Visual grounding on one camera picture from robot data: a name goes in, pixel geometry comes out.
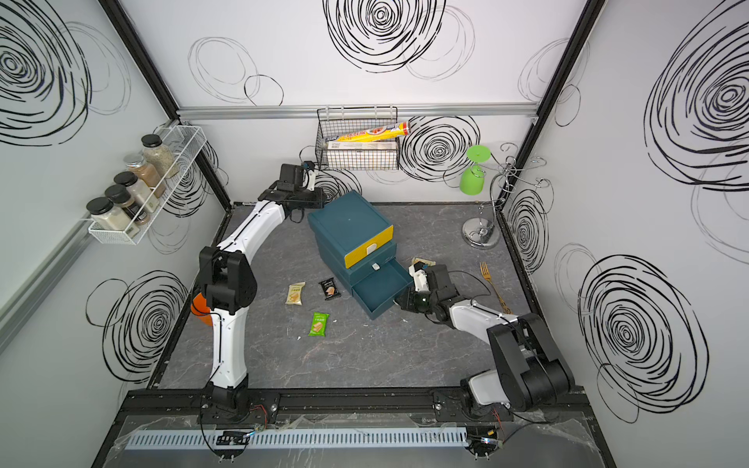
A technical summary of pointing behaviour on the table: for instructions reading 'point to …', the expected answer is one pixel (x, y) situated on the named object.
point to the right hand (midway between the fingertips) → (396, 299)
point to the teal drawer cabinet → (358, 242)
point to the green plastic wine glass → (473, 178)
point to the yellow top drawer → (369, 247)
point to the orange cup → (200, 308)
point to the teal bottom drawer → (379, 291)
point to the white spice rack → (187, 141)
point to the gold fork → (487, 275)
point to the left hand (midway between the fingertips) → (326, 196)
